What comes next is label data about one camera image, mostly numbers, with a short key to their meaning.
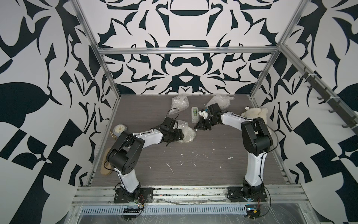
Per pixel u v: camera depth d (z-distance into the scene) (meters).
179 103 1.08
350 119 0.50
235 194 0.74
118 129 0.96
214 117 0.77
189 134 0.91
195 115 1.03
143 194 0.74
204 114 0.94
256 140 0.54
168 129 0.75
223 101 1.08
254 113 0.97
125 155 0.47
